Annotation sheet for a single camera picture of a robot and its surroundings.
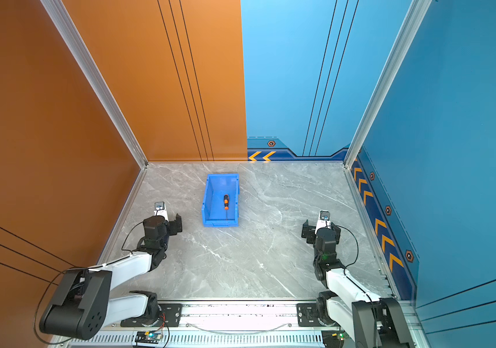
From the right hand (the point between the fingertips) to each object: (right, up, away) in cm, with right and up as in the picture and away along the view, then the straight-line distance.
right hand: (317, 221), depth 88 cm
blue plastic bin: (-45, +2, +12) cm, 46 cm away
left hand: (-63, +3, +2) cm, 64 cm away
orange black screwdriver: (-39, +7, +14) cm, 42 cm away
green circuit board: (-61, -35, -17) cm, 72 cm away
